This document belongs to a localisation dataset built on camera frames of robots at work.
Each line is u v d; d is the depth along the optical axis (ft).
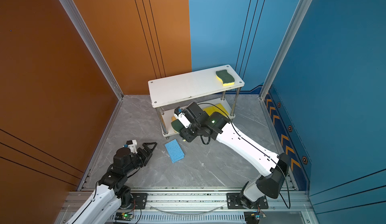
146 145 2.42
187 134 2.00
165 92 2.52
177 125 2.29
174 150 2.88
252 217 2.31
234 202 2.38
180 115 2.00
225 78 2.58
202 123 1.66
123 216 2.33
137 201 2.43
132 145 2.48
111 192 1.84
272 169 1.30
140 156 2.33
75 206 2.42
